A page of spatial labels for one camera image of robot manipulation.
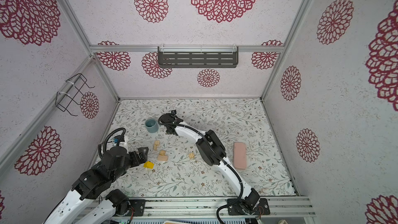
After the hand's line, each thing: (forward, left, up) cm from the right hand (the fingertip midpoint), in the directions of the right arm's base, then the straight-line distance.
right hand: (174, 126), depth 103 cm
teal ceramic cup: (-3, +14, +4) cm, 14 cm away
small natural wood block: (-21, -13, -1) cm, 24 cm away
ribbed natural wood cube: (-19, +4, -1) cm, 19 cm away
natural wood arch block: (-22, +4, -1) cm, 22 cm away
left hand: (-28, +10, +15) cm, 33 cm away
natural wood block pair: (-14, +9, 0) cm, 16 cm away
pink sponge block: (-19, -41, -1) cm, 46 cm away
